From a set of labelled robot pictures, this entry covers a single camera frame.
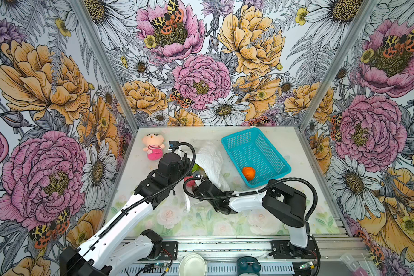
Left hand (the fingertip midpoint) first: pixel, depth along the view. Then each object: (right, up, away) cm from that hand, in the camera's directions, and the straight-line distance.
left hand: (186, 163), depth 77 cm
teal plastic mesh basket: (+36, +5, +35) cm, 51 cm away
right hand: (+4, -13, +13) cm, 19 cm away
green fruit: (+4, -2, -1) cm, 4 cm away
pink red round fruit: (+3, -7, -7) cm, 10 cm away
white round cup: (+3, -41, -5) cm, 41 cm away
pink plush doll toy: (-24, +9, +28) cm, 38 cm away
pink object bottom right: (+69, -41, -9) cm, 81 cm away
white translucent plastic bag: (+10, +3, +6) cm, 12 cm away
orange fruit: (+31, -7, +15) cm, 35 cm away
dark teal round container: (+24, -36, -13) cm, 45 cm away
